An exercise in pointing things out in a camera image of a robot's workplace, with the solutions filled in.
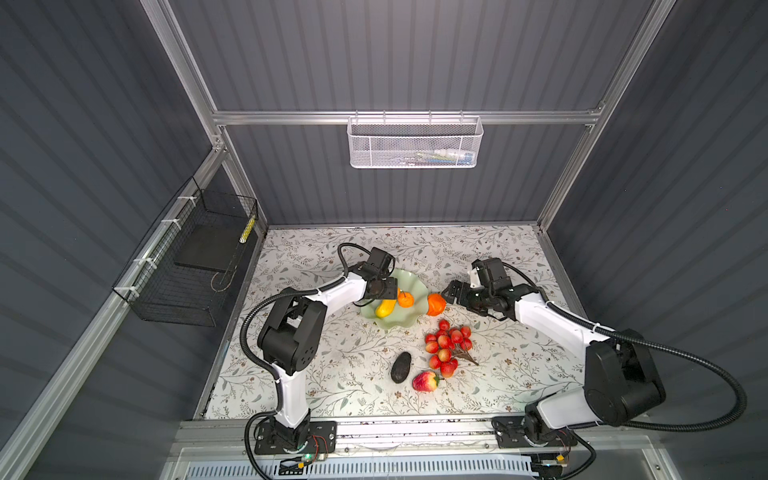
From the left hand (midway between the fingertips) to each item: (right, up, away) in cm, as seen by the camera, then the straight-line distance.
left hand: (388, 289), depth 97 cm
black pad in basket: (-45, +14, -21) cm, 51 cm away
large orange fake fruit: (+15, -4, -5) cm, 16 cm away
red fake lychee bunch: (+17, -15, -12) cm, 26 cm away
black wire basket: (-50, +7, -25) cm, 56 cm away
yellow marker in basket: (-39, +18, -15) cm, 45 cm away
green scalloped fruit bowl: (+5, -9, -1) cm, 10 cm away
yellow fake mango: (-1, -6, -4) cm, 7 cm away
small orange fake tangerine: (+5, -3, -2) cm, 6 cm away
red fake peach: (+10, -23, -18) cm, 31 cm away
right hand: (+20, -2, -8) cm, 22 cm away
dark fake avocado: (+3, -19, -16) cm, 26 cm away
